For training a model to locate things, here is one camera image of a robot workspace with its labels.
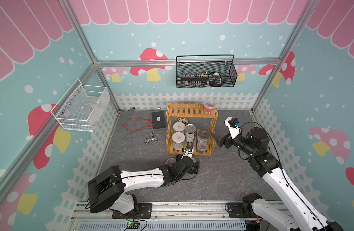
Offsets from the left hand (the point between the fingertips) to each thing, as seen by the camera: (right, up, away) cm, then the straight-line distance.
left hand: (192, 160), depth 82 cm
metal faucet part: (-28, +11, +20) cm, 36 cm away
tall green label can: (-1, +17, +9) cm, 20 cm away
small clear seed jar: (+6, +7, +7) cm, 12 cm away
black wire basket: (+9, +56, +11) cm, 58 cm away
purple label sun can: (+8, +13, +10) cm, 18 cm away
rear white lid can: (-8, +19, +12) cm, 24 cm away
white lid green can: (-9, +12, +7) cm, 16 cm away
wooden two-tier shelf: (+1, +27, -1) cm, 27 cm away
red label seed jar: (+9, +30, -6) cm, 32 cm away
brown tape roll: (-5, +24, +30) cm, 39 cm away
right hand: (+12, +20, -12) cm, 26 cm away
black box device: (-24, +25, +30) cm, 46 cm away
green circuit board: (-31, -30, -10) cm, 45 cm away
